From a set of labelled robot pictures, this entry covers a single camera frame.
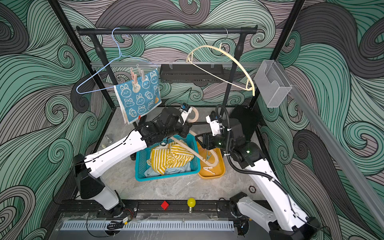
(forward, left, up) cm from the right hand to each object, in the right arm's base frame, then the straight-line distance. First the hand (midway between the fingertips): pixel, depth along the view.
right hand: (198, 137), depth 67 cm
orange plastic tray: (-5, -5, -28) cm, 29 cm away
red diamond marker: (-23, +17, -27) cm, 39 cm away
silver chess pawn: (+16, +58, -26) cm, 66 cm away
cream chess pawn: (+10, +59, -24) cm, 64 cm away
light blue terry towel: (-6, +26, -26) cm, 38 cm away
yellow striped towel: (0, +13, -16) cm, 21 cm away
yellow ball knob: (-22, +4, -26) cm, 35 cm away
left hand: (+9, +3, +1) cm, 9 cm away
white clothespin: (-4, -6, -28) cm, 29 cm away
